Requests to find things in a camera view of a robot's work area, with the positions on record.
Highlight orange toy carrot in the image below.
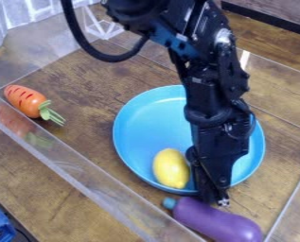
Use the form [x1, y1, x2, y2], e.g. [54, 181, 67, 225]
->
[4, 85, 65, 126]

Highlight blue round plastic tray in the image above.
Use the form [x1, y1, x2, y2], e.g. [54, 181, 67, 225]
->
[111, 84, 267, 196]

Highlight white curtain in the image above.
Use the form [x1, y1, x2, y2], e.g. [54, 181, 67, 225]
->
[0, 0, 103, 53]

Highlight yellow toy lemon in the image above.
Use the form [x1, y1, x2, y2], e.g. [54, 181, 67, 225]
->
[152, 148, 190, 189]

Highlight purple toy eggplant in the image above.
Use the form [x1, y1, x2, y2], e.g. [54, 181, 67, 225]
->
[162, 197, 264, 242]

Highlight clear acrylic corner bracket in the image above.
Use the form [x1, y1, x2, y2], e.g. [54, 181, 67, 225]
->
[82, 6, 125, 41]

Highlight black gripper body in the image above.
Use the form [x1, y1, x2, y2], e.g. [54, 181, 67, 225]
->
[184, 107, 256, 189]

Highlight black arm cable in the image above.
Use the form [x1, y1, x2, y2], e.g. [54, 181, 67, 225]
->
[59, 0, 150, 63]

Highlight clear acrylic front wall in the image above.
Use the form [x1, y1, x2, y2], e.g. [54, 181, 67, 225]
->
[0, 98, 205, 242]

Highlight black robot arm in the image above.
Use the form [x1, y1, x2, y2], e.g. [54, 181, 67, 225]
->
[103, 0, 256, 206]

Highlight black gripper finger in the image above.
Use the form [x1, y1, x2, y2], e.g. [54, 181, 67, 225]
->
[217, 187, 230, 207]
[192, 161, 220, 204]

